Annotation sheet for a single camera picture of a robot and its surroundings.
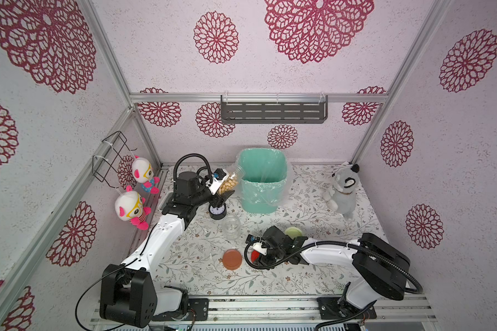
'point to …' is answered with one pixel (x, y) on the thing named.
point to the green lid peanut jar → (294, 232)
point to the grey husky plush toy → (342, 198)
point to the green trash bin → (248, 209)
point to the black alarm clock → (218, 212)
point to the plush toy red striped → (128, 207)
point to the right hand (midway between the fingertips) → (255, 252)
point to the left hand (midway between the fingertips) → (225, 184)
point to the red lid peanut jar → (235, 174)
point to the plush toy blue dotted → (143, 172)
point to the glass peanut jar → (232, 227)
